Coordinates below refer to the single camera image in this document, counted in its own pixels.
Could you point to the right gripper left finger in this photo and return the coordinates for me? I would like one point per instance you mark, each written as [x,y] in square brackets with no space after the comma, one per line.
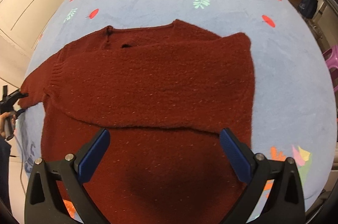
[44,203]

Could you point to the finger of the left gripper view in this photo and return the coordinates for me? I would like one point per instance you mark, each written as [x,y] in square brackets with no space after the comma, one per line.
[21,111]

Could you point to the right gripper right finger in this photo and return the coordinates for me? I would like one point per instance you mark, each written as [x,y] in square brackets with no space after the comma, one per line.
[285,203]

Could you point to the dark red knitted sweater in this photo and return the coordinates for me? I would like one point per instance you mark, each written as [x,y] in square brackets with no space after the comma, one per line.
[164,93]

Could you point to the person left hand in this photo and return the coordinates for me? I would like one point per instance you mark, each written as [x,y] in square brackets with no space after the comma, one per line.
[8,125]

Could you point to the dark blue left sleeve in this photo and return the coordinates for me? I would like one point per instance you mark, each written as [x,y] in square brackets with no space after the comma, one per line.
[5,149]

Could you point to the purple plastic stool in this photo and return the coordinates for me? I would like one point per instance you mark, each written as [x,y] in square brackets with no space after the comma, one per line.
[331,60]

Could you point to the dark blue bag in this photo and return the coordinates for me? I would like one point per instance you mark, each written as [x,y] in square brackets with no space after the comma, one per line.
[308,8]

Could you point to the blue patterned bed sheet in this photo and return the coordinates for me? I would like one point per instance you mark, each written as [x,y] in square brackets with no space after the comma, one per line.
[294,109]

